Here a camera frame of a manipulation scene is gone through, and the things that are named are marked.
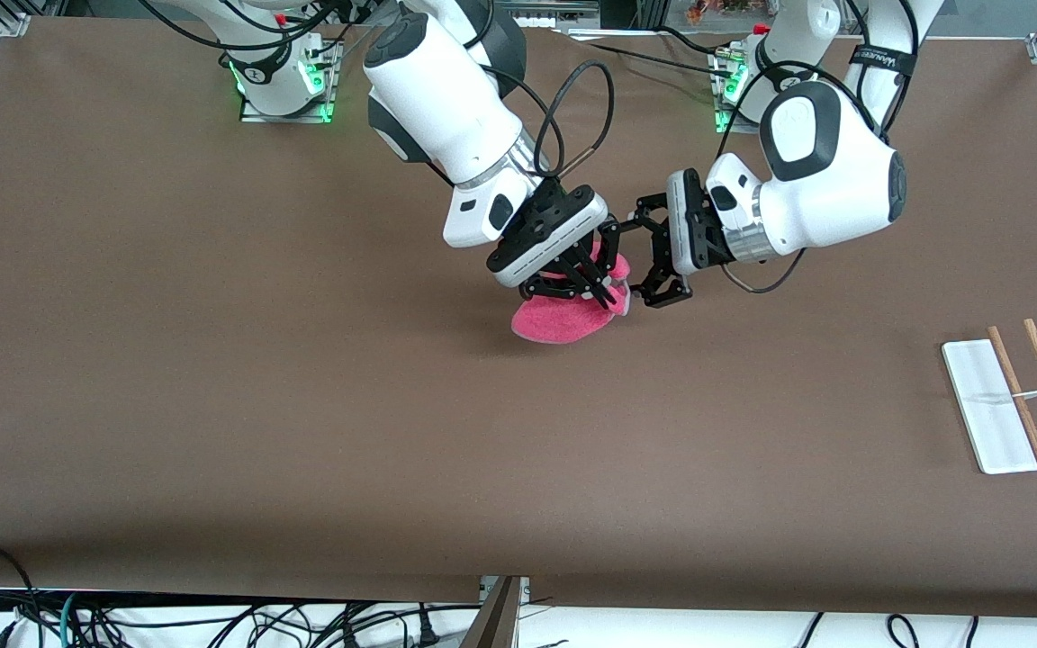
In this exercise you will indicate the grey box with white sockets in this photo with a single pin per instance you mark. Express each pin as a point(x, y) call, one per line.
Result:
point(563, 13)

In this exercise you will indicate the white rack base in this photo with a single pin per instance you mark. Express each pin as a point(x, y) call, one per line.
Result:
point(987, 423)

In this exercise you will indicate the pink towel with grey back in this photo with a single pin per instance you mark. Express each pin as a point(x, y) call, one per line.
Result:
point(554, 324)

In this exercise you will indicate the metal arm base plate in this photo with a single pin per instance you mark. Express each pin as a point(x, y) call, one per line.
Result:
point(724, 117)
point(302, 115)

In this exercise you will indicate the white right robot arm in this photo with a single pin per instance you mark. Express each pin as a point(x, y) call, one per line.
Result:
point(446, 99)

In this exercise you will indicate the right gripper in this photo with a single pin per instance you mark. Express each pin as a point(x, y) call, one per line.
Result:
point(583, 266)

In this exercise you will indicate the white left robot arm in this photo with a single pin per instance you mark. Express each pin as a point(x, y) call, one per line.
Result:
point(834, 189)

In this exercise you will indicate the aluminium frame post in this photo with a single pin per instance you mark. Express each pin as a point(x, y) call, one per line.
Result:
point(493, 621)

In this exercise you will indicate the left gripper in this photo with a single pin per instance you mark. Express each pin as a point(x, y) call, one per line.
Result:
point(714, 241)

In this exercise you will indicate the orange objects behind table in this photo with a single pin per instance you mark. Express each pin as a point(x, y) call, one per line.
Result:
point(716, 7)

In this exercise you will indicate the brown table cover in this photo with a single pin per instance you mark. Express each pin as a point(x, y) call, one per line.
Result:
point(518, 450)

